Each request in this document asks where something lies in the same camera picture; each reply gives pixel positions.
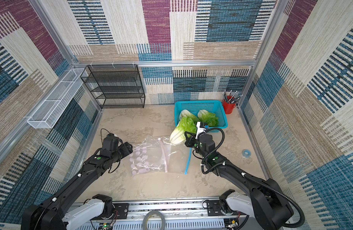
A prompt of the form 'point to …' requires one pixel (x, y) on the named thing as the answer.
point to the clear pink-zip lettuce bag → (150, 155)
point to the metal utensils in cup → (230, 99)
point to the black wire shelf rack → (115, 86)
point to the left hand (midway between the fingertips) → (129, 147)
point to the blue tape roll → (246, 153)
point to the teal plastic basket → (219, 108)
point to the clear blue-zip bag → (178, 157)
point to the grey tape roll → (145, 221)
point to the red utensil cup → (229, 105)
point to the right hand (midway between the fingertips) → (186, 134)
